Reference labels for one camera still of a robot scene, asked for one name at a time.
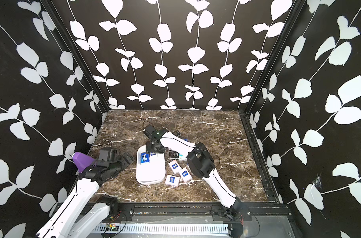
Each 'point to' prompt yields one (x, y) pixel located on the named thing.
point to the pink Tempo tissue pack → (174, 166)
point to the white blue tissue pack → (172, 180)
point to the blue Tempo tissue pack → (145, 157)
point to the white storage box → (151, 173)
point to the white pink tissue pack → (185, 175)
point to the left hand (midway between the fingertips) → (129, 159)
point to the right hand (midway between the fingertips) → (148, 150)
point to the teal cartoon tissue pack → (182, 157)
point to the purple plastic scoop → (82, 160)
